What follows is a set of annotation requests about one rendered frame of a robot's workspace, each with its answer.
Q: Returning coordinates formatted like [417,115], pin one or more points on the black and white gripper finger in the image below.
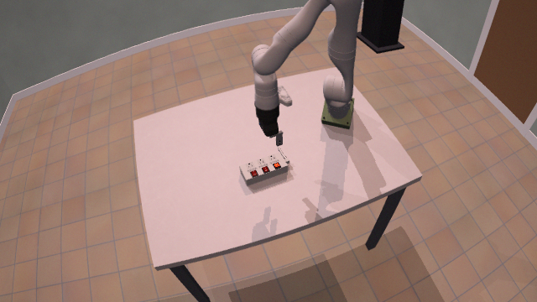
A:
[279,138]

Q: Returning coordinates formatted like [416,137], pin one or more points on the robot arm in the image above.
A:
[342,43]

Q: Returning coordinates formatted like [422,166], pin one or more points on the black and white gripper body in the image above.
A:
[267,110]

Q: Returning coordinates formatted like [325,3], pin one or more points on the white power strip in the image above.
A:
[264,168]

